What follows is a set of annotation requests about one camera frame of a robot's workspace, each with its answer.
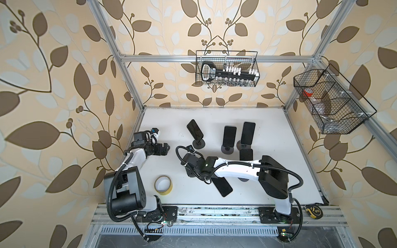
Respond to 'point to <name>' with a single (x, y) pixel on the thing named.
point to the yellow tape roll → (164, 193)
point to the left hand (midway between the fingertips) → (157, 145)
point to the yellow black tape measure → (315, 212)
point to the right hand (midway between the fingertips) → (191, 165)
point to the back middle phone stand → (227, 150)
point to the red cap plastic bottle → (308, 93)
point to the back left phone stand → (199, 145)
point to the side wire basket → (336, 106)
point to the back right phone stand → (240, 146)
